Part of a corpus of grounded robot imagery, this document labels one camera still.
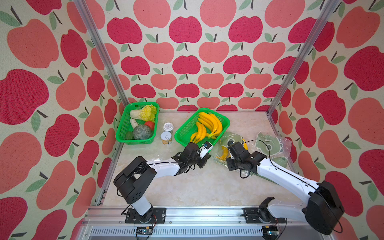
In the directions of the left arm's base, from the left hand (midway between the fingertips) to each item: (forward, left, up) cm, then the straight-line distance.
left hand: (210, 158), depth 86 cm
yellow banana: (+19, +4, -1) cm, 20 cm away
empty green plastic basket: (+21, +17, -4) cm, 27 cm away
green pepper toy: (+19, +54, -4) cm, 57 cm away
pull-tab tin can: (+17, +28, -3) cm, 32 cm away
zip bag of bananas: (+4, -7, -2) cm, 8 cm away
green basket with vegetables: (+33, +51, -6) cm, 61 cm away
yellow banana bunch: (+29, -2, -4) cm, 29 cm away
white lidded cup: (+24, +27, -1) cm, 37 cm away
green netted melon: (+18, +44, +2) cm, 47 cm away
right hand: (-4, -12, -1) cm, 12 cm away
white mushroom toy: (+32, +54, -5) cm, 63 cm away
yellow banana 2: (+19, +10, -5) cm, 22 cm away
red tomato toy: (+28, +40, -2) cm, 49 cm away
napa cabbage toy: (+36, +44, +1) cm, 56 cm away
